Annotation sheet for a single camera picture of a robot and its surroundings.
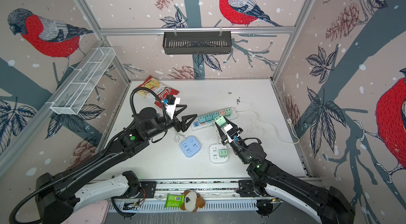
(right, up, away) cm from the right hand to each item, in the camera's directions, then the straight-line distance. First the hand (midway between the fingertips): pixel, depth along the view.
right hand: (219, 121), depth 69 cm
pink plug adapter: (+3, +1, +25) cm, 25 cm away
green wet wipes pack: (-20, -36, +1) cm, 42 cm away
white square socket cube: (-2, -20, +14) cm, 24 cm away
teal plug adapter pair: (-1, 0, +24) cm, 24 cm away
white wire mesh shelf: (-68, +9, +2) cm, 69 cm away
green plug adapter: (0, +1, -3) cm, 3 cm away
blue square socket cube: (-15, -17, +17) cm, 28 cm away
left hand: (-13, +5, -4) cm, 14 cm away
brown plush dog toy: (-12, -35, 0) cm, 37 cm away
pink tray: (-53, -39, -3) cm, 66 cm away
